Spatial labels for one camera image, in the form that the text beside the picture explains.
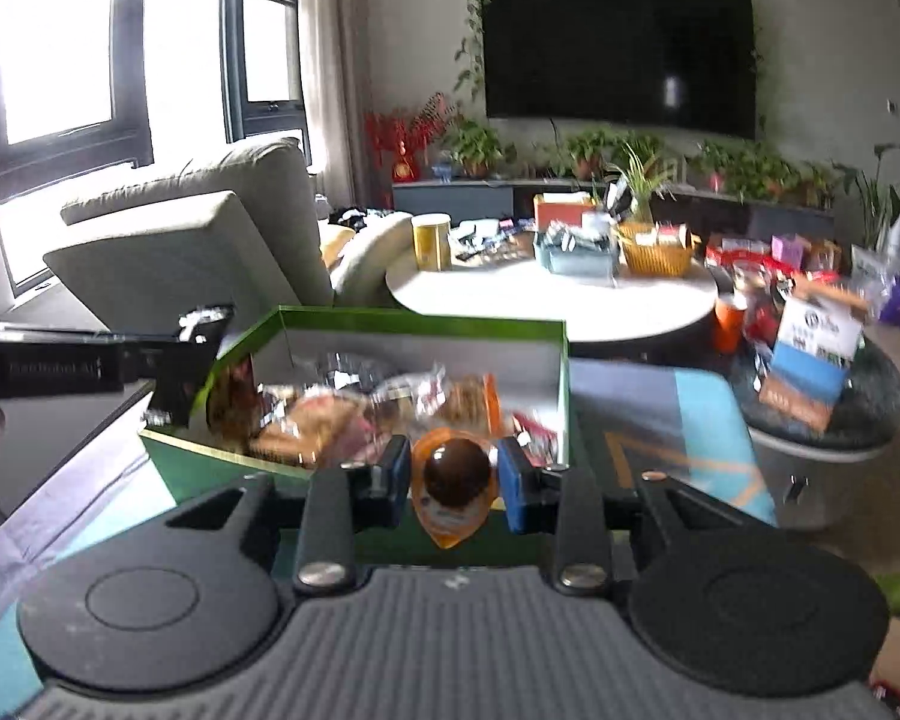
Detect orange tissue box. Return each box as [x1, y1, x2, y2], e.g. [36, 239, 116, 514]
[534, 193, 597, 230]

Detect row of green potted plants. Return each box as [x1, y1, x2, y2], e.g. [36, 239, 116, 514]
[690, 139, 833, 203]

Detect orange can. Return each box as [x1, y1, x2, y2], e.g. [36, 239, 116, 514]
[714, 296, 749, 353]

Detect orange pouch with brown egg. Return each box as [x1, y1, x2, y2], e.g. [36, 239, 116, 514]
[410, 426, 500, 550]

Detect grey television console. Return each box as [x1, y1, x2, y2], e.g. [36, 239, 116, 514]
[391, 178, 837, 241]

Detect beige curtain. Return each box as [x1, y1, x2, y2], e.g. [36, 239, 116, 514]
[296, 0, 370, 212]

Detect tall leafy plant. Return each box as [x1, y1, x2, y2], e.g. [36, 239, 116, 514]
[832, 142, 900, 248]

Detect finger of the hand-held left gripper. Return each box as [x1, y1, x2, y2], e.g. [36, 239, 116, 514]
[124, 337, 224, 428]
[176, 305, 236, 346]

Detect blue plastic tray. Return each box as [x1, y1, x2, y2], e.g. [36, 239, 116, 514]
[534, 229, 620, 278]

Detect red brown snack pouch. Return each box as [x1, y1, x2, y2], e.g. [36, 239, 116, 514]
[210, 356, 265, 442]

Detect blue bed sheet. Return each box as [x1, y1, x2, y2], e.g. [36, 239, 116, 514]
[0, 390, 158, 616]

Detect red snack bags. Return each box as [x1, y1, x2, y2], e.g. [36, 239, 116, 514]
[746, 270, 803, 346]

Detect spider plant in vase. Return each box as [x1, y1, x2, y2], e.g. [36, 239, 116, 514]
[607, 142, 680, 226]

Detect scattered stationery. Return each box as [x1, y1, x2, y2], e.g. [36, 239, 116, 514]
[454, 219, 533, 260]

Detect red black snack packet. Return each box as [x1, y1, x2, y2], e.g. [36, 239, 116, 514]
[510, 412, 565, 467]

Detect narrow black-framed window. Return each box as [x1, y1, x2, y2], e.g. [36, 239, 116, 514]
[221, 0, 305, 145]

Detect beige armchair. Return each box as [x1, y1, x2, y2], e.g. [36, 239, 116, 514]
[43, 136, 413, 320]

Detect orange biscuit packet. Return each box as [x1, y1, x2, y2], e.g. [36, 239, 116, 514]
[448, 371, 503, 437]

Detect ivy vine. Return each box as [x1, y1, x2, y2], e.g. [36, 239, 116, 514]
[454, 0, 496, 102]

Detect red flower decoration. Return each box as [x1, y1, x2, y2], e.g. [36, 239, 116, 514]
[365, 94, 458, 181]

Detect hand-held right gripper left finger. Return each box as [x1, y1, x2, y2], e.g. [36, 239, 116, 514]
[169, 433, 413, 593]

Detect large black-framed window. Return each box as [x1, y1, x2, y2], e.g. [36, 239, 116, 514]
[0, 0, 155, 301]

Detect round white table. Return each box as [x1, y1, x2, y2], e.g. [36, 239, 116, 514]
[386, 236, 719, 346]

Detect black television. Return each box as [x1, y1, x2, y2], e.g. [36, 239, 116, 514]
[480, 0, 757, 140]

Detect green cardboard box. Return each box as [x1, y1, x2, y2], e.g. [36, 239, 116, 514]
[139, 305, 571, 563]

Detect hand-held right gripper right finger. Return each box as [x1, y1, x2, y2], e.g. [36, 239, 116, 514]
[495, 435, 721, 593]

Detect wicker basket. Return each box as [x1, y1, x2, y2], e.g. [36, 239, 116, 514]
[616, 221, 695, 277]

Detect green potted plant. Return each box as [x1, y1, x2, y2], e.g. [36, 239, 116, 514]
[562, 131, 616, 181]
[442, 120, 511, 177]

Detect yellow can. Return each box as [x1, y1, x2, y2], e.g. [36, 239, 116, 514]
[411, 214, 452, 271]

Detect yellow bread packet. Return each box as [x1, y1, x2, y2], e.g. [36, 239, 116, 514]
[253, 394, 370, 467]

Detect blue white carton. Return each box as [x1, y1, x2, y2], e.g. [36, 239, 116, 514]
[756, 286, 865, 432]

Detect dark round side table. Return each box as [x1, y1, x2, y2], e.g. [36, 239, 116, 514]
[731, 330, 900, 533]

